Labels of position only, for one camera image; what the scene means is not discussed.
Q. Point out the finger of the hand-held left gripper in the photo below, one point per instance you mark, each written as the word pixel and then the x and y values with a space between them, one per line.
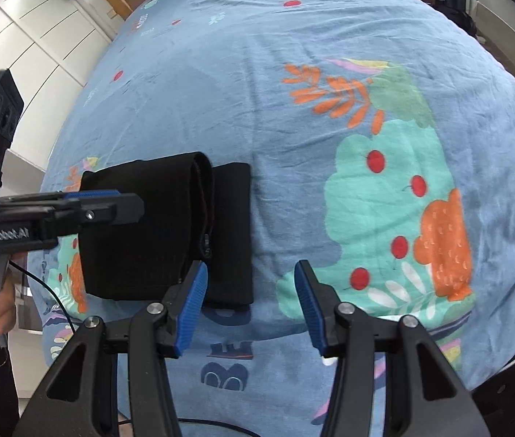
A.
pixel 125 209

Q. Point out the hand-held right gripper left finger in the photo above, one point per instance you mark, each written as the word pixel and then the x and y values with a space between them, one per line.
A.
pixel 191 314

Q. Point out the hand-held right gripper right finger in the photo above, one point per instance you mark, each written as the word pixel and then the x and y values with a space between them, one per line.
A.
pixel 307 300

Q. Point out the black pants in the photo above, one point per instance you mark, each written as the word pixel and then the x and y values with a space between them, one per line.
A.
pixel 148 255

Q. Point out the blue printed bedsheet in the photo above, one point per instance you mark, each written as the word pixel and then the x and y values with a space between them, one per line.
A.
pixel 285 145

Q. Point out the white wardrobe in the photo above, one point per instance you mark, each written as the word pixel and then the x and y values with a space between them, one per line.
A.
pixel 34 32

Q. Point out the wall socket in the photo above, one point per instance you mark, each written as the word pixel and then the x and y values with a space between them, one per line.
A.
pixel 111 13

